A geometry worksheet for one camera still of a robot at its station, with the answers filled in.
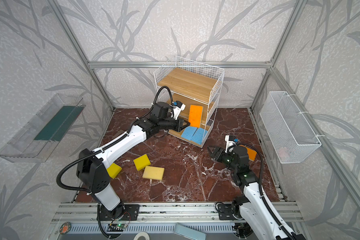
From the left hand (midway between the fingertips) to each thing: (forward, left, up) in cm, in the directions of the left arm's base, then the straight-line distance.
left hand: (191, 120), depth 77 cm
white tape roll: (-47, +22, -26) cm, 58 cm away
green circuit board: (-44, +33, -27) cm, 61 cm away
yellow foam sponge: (-12, +30, -28) cm, 43 cm away
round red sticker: (-45, +59, -26) cm, 79 cm away
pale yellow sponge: (-19, +22, -26) cm, 39 cm away
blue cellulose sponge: (+9, +1, -25) cm, 26 cm away
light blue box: (-46, 0, -21) cm, 51 cm away
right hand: (-9, -11, -9) cm, 17 cm away
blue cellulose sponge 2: (+7, -6, -26) cm, 27 cm away
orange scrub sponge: (+2, -2, +1) cm, 3 cm away
